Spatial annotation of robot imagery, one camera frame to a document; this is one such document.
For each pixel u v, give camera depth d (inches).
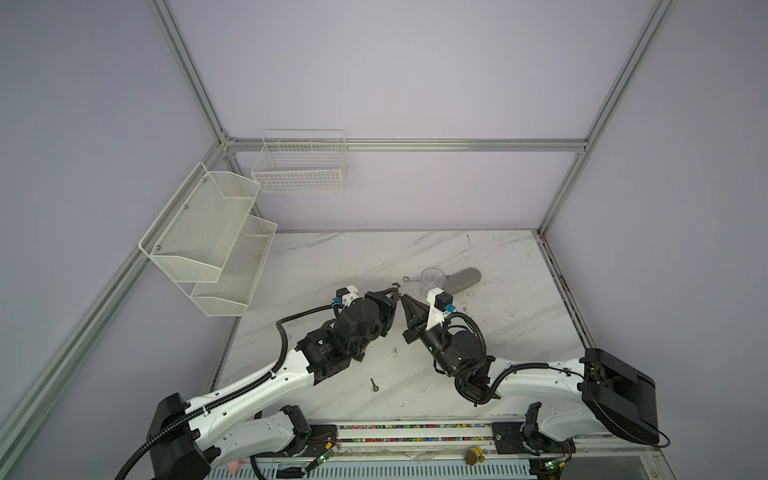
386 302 24.2
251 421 22.8
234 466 26.9
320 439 29.0
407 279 42.0
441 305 23.4
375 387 32.3
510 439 28.8
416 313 25.9
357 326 20.3
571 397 17.8
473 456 27.5
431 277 40.0
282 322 25.0
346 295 26.6
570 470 27.6
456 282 39.8
